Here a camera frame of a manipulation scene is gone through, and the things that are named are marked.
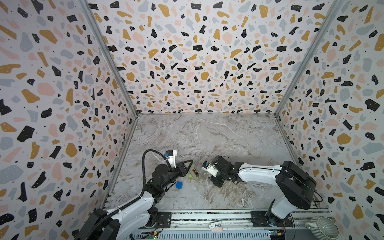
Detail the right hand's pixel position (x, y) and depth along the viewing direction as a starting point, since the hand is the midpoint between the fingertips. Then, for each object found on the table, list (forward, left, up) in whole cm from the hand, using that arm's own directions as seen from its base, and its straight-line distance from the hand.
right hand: (209, 176), depth 87 cm
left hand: (+2, +9, +15) cm, 17 cm away
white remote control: (-1, +7, +8) cm, 11 cm away
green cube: (-4, +10, +9) cm, 14 cm away
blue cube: (-5, +17, -1) cm, 18 cm away
